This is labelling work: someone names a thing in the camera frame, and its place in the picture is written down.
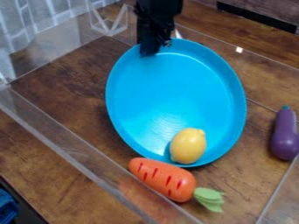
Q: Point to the blue object at corner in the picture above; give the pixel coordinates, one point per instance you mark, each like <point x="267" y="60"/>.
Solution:
<point x="8" y="207"/>

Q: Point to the clear acrylic enclosure wall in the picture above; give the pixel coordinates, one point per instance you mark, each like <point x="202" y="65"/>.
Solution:
<point x="63" y="158"/>

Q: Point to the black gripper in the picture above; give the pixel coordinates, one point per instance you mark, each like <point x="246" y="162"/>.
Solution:
<point x="156" y="13"/>

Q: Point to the blue round plastic tray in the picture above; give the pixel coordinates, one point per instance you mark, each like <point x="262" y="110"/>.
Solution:
<point x="183" y="88"/>

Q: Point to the orange toy carrot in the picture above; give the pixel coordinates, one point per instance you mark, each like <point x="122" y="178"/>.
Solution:
<point x="175" y="183"/>

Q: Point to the purple toy eggplant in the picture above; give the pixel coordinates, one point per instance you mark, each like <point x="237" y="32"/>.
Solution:
<point x="285" y="139"/>

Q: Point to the yellow toy lemon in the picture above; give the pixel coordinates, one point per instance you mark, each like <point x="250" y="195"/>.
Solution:
<point x="187" y="146"/>

